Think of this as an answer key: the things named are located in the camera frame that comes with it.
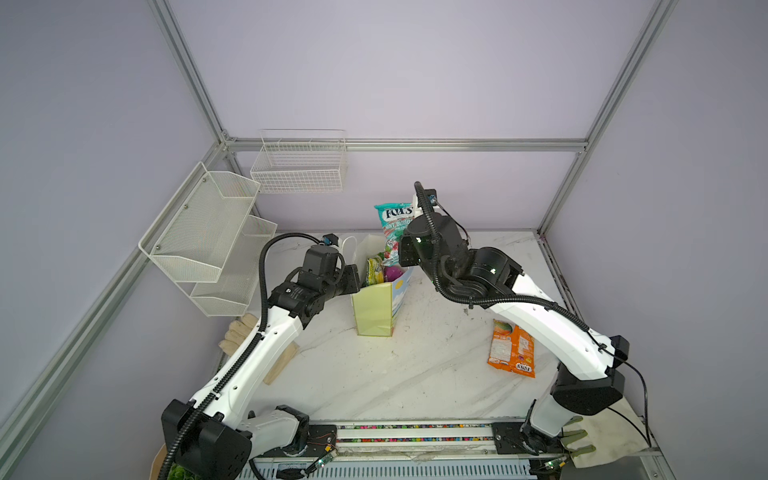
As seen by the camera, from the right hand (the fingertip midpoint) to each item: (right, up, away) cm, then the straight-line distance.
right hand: (399, 237), depth 64 cm
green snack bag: (-6, -8, +17) cm, 20 cm away
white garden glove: (+56, -50, +13) cm, 76 cm away
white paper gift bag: (-6, -18, +18) cm, 27 cm away
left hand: (-12, -10, +14) cm, 21 cm away
